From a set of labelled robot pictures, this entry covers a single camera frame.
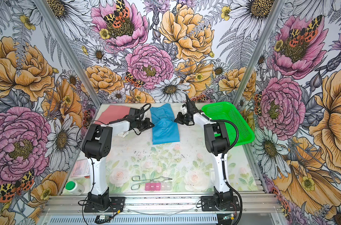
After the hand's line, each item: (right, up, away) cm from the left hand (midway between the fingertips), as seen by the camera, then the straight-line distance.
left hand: (153, 127), depth 102 cm
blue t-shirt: (+8, -1, -1) cm, 8 cm away
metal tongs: (-7, -29, -19) cm, 35 cm away
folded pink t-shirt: (-34, +11, +10) cm, 37 cm away
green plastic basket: (+54, +12, +6) cm, 56 cm away
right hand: (+15, +4, 0) cm, 16 cm away
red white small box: (-39, -23, -20) cm, 49 cm away
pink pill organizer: (+6, -31, -24) cm, 39 cm away
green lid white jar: (-36, -28, -30) cm, 54 cm away
